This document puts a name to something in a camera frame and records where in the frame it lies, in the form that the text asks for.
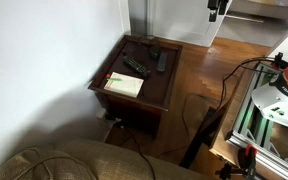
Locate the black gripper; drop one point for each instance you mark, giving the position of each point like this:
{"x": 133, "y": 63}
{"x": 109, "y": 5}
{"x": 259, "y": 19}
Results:
{"x": 217, "y": 2}

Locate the black alarm clock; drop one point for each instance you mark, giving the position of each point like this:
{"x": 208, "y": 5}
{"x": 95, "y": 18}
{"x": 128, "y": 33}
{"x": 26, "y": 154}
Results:
{"x": 154, "y": 52}

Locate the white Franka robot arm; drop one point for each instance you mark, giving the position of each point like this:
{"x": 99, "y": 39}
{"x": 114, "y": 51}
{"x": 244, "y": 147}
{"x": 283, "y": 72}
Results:
{"x": 284, "y": 100}

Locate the white door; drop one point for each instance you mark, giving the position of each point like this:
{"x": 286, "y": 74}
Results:
{"x": 180, "y": 18}

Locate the plain black remote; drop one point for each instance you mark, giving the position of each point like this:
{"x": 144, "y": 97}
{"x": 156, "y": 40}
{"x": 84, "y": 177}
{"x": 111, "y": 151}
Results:
{"x": 162, "y": 62}

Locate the orange black clamp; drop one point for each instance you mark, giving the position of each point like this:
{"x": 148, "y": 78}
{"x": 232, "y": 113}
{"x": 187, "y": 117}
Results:
{"x": 278, "y": 59}
{"x": 248, "y": 160}

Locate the long black buttoned remote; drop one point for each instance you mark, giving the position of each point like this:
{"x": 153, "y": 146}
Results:
{"x": 136, "y": 65}

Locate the dark wooden side table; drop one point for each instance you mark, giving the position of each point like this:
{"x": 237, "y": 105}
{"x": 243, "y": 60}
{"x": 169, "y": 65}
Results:
{"x": 150, "y": 96}

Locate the white notepad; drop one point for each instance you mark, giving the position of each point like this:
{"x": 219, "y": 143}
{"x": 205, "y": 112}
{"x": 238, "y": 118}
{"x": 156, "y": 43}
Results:
{"x": 124, "y": 84}

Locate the black flat panel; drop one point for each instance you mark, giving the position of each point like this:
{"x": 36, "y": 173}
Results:
{"x": 202, "y": 135}

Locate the green pen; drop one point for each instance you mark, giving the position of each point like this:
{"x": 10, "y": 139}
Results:
{"x": 114, "y": 79}

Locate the wooden platform board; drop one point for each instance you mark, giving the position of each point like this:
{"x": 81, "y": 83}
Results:
{"x": 222, "y": 140}

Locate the olive fabric couch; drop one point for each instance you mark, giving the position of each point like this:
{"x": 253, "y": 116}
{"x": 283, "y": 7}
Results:
{"x": 100, "y": 163}

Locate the aluminium profile frame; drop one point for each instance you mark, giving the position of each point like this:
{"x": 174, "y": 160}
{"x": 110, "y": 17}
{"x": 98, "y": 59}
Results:
{"x": 267, "y": 140}

